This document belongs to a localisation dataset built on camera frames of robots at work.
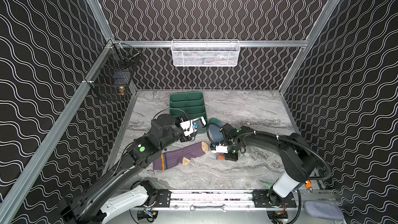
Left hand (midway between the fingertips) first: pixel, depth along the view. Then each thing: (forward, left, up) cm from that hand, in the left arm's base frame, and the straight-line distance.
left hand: (198, 118), depth 64 cm
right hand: (0, -16, -34) cm, 38 cm away
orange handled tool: (-14, -55, -35) cm, 67 cm away
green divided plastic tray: (+36, +9, -31) cm, 49 cm away
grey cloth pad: (-25, -56, -33) cm, 70 cm away
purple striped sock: (-2, +11, -33) cm, 35 cm away
